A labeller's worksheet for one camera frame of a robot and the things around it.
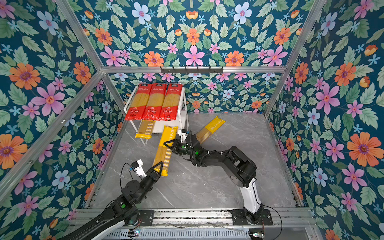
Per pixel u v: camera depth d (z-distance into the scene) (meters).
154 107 0.75
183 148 0.77
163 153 0.79
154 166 0.73
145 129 0.88
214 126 1.11
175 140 0.79
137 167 0.69
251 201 0.59
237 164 0.55
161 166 0.75
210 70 0.91
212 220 0.73
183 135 0.83
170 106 0.75
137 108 0.75
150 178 0.69
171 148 0.77
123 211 0.59
